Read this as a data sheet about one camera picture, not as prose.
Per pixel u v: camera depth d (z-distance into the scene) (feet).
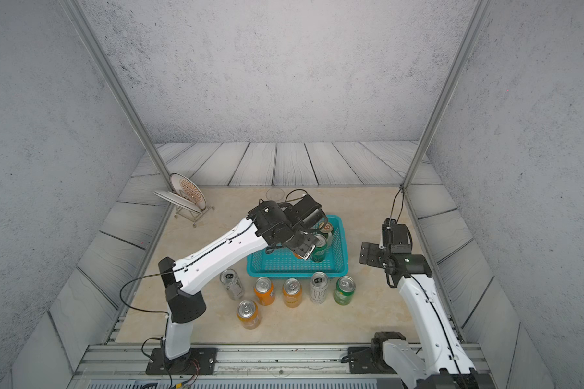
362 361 2.40
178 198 3.08
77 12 2.30
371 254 2.33
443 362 1.27
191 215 3.44
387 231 1.98
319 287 2.48
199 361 2.38
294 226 1.71
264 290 2.55
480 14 2.33
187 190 3.43
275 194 4.15
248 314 2.38
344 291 2.53
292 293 2.54
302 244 2.09
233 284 2.55
